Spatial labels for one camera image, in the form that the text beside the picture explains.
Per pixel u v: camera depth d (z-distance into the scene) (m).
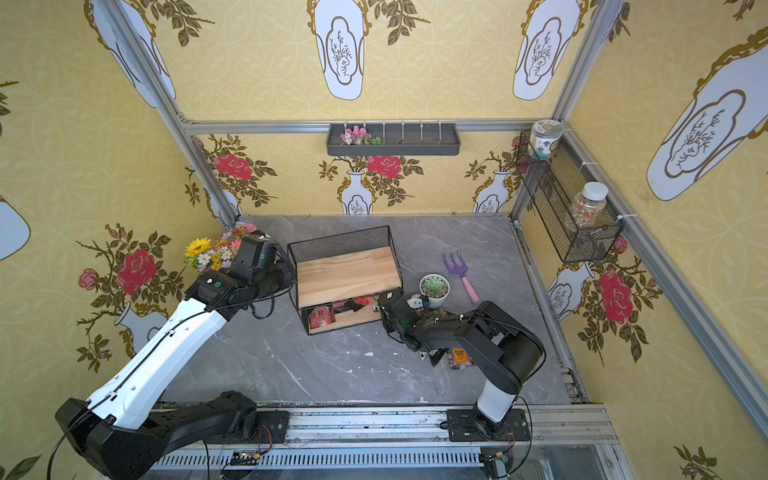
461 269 1.04
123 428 0.39
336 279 0.86
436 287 0.90
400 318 0.71
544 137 0.84
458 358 0.85
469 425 0.73
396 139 0.93
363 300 0.95
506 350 0.46
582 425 0.75
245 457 0.73
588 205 0.65
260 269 0.56
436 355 0.85
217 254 0.88
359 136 0.88
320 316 0.92
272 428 0.74
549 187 1.03
